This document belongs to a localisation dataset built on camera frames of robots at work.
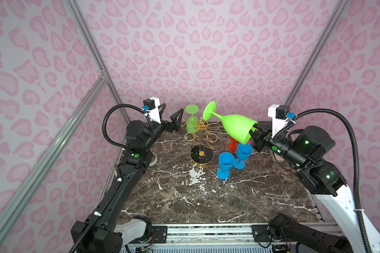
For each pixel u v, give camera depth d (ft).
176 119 1.86
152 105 1.71
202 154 3.29
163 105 2.16
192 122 3.10
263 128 1.53
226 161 2.88
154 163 3.20
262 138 1.48
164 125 1.86
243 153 2.76
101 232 1.21
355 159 1.29
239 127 1.64
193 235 2.46
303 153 1.31
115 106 1.47
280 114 1.36
